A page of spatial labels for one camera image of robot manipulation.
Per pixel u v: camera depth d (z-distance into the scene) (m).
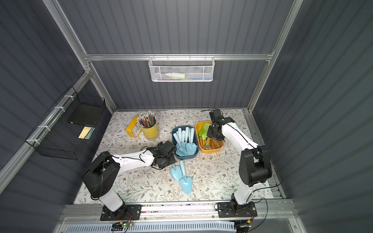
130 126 0.98
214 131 0.68
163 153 0.71
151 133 0.95
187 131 0.99
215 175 0.87
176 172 0.86
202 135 0.99
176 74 0.94
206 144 0.92
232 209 0.66
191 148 0.94
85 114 0.82
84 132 0.75
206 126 1.02
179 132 0.99
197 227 0.77
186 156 0.89
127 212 0.71
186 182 0.82
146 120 0.93
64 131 0.74
